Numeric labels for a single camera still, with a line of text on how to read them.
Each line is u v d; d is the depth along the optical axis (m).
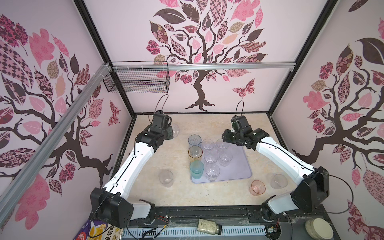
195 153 1.06
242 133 0.61
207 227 0.67
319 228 0.65
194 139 0.92
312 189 0.41
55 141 0.52
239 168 0.90
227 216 0.75
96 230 0.70
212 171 0.87
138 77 0.95
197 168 0.87
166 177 0.84
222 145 0.97
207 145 0.96
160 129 0.57
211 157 0.94
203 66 0.94
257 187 0.82
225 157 0.93
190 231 0.70
